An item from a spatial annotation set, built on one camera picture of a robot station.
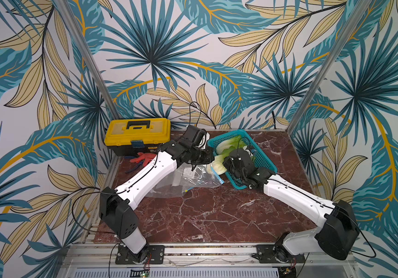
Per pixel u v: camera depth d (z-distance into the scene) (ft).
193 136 1.89
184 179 2.50
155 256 2.39
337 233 1.31
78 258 2.43
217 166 2.54
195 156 2.06
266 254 2.41
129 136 3.11
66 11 2.22
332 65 2.79
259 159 3.21
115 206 1.35
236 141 3.41
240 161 1.92
